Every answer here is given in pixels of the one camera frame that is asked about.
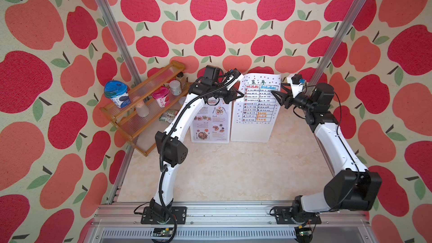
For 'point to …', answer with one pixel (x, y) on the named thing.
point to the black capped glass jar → (181, 78)
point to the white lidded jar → (175, 87)
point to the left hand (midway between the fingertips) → (244, 98)
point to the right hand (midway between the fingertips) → (279, 90)
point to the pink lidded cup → (162, 95)
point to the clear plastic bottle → (142, 109)
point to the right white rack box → (253, 121)
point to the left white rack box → (212, 124)
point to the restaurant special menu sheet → (211, 124)
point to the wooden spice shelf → (142, 130)
